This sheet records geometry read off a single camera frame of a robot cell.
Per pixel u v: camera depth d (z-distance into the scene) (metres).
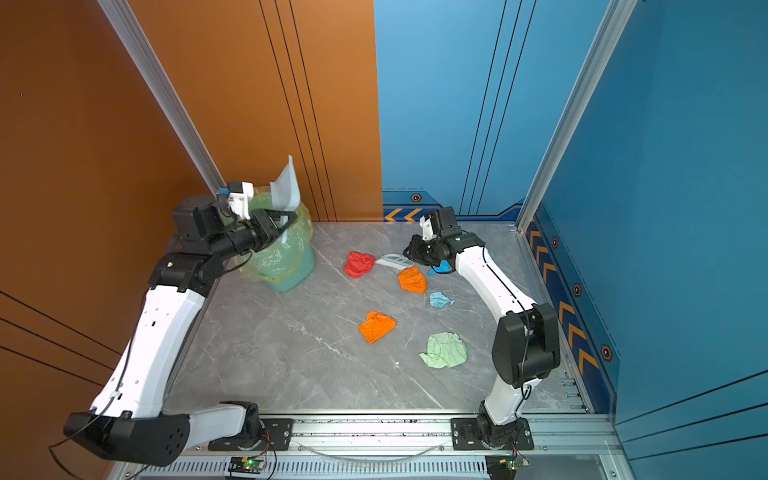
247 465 0.71
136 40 0.73
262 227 0.57
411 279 1.01
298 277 1.02
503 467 0.70
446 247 0.63
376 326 0.91
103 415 0.37
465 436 0.72
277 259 0.79
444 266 0.79
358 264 1.05
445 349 0.85
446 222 0.68
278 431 0.74
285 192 0.71
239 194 0.60
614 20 0.71
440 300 0.97
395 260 0.87
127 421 0.37
